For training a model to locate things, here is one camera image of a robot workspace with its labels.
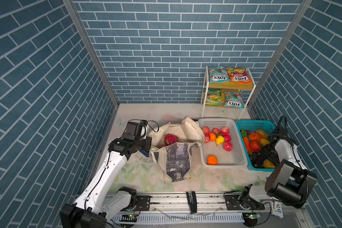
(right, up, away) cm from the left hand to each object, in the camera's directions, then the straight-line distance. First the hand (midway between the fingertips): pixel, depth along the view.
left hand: (149, 140), depth 78 cm
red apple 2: (+49, +3, +21) cm, 53 cm away
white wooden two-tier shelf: (+48, +33, +9) cm, 59 cm away
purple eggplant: (+64, -13, +7) cm, 65 cm away
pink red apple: (+48, -6, +11) cm, 49 cm away
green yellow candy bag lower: (+42, +27, +22) cm, 54 cm away
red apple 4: (+42, +4, +21) cm, 48 cm away
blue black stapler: (-7, -10, +13) cm, 18 cm away
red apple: (+35, +4, +19) cm, 40 cm away
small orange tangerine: (+39, 0, +16) cm, 42 cm away
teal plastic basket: (+67, 0, +16) cm, 69 cm away
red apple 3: (+35, -2, +16) cm, 39 cm away
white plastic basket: (+46, -8, +16) cm, 49 cm away
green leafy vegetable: (+62, +2, +21) cm, 65 cm away
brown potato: (+73, +1, +16) cm, 75 cm away
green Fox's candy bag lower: (+55, +25, +21) cm, 64 cm away
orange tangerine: (+36, -13, +6) cm, 39 cm away
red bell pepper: (+64, -5, +11) cm, 65 cm away
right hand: (+70, -10, +4) cm, 70 cm away
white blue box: (+66, -34, -7) cm, 75 cm away
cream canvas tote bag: (+13, -2, -8) cm, 15 cm away
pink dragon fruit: (+10, -1, +11) cm, 15 cm away
